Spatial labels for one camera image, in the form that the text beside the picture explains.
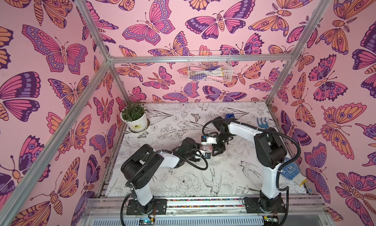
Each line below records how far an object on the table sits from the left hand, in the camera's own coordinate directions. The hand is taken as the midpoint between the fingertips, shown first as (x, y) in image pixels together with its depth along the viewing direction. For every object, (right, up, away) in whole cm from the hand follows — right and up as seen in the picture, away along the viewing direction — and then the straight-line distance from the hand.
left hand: (201, 145), depth 93 cm
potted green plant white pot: (-42, +19, -1) cm, 46 cm away
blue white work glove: (+51, -13, -9) cm, 54 cm away
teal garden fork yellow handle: (+46, +12, +13) cm, 49 cm away
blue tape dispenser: (+20, +19, +12) cm, 30 cm away
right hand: (+8, -2, 0) cm, 9 cm away
